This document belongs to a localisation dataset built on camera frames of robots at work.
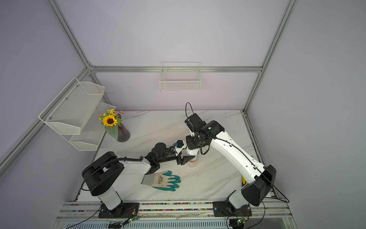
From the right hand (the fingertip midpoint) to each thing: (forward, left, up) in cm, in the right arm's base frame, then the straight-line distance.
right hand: (193, 146), depth 75 cm
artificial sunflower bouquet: (+16, +48, +5) cm, 51 cm away
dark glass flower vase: (+18, +47, -12) cm, 51 cm away
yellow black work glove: (-13, -30, -20) cm, 38 cm away
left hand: (+1, +1, -7) cm, 7 cm away
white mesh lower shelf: (+19, +66, -8) cm, 69 cm away
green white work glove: (-11, +19, -19) cm, 29 cm away
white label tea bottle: (-2, 0, -3) cm, 4 cm away
